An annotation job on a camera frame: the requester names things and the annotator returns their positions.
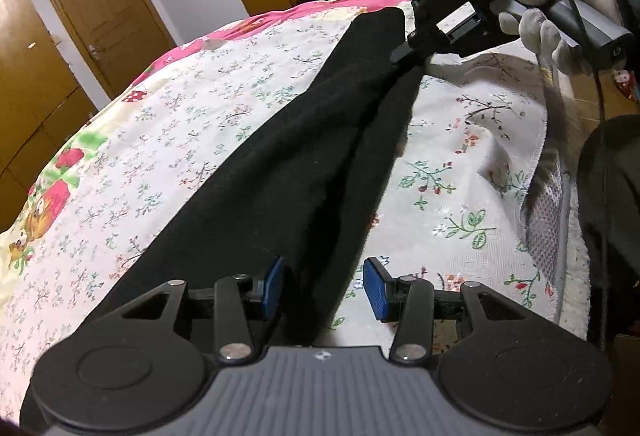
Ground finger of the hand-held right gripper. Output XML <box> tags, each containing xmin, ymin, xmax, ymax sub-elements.
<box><xmin>390</xmin><ymin>22</ymin><xmax>505</xmax><ymax>65</ymax></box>
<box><xmin>436</xmin><ymin>3</ymin><xmax>487</xmax><ymax>41</ymax></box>

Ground wooden wardrobe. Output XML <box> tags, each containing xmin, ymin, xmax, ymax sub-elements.
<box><xmin>0</xmin><ymin>0</ymin><xmax>101</xmax><ymax>234</ymax></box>

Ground wooden door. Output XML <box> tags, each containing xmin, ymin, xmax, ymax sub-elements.
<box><xmin>39</xmin><ymin>0</ymin><xmax>177</xmax><ymax>100</ymax></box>

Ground black pants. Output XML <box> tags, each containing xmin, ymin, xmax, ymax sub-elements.
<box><xmin>20</xmin><ymin>6</ymin><xmax>426</xmax><ymax>427</ymax></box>

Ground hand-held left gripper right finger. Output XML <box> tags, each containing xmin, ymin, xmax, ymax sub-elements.
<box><xmin>363</xmin><ymin>257</ymin><xmax>538</xmax><ymax>363</ymax></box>

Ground mattress with mesh side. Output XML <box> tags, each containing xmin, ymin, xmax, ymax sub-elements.
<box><xmin>517</xmin><ymin>66</ymin><xmax>601</xmax><ymax>342</ymax></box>

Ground red patterned packet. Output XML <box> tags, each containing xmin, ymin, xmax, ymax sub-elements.
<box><xmin>612</xmin><ymin>68</ymin><xmax>640</xmax><ymax>105</ymax></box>

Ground person's dark clothing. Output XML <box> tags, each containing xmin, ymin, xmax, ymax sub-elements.
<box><xmin>575</xmin><ymin>113</ymin><xmax>640</xmax><ymax>338</ymax></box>

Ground white floral bed sheet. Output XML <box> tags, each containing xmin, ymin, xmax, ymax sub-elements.
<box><xmin>0</xmin><ymin>5</ymin><xmax>551</xmax><ymax>397</ymax></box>

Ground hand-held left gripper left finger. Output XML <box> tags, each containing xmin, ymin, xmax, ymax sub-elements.
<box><xmin>107</xmin><ymin>257</ymin><xmax>287</xmax><ymax>363</ymax></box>

